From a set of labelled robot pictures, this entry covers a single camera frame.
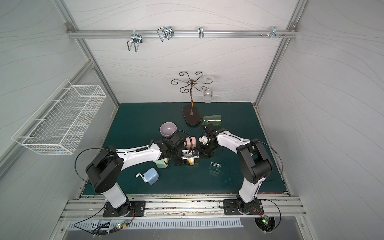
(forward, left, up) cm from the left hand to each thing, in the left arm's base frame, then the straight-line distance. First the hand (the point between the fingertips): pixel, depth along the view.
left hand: (189, 158), depth 86 cm
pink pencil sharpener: (+1, 0, +17) cm, 17 cm away
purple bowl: (+22, +16, 0) cm, 27 cm away
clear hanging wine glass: (+38, -11, +17) cm, 43 cm away
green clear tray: (-2, -16, -7) cm, 17 cm away
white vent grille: (-31, +11, -5) cm, 33 cm away
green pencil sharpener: (-4, +16, +2) cm, 16 cm away
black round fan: (-30, -38, -7) cm, 49 cm away
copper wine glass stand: (+38, +1, -1) cm, 38 cm away
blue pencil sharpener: (-12, +20, +3) cm, 23 cm away
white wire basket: (+4, +60, +27) cm, 66 cm away
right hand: (+2, -4, -1) cm, 5 cm away
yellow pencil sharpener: (-3, -1, +3) cm, 4 cm away
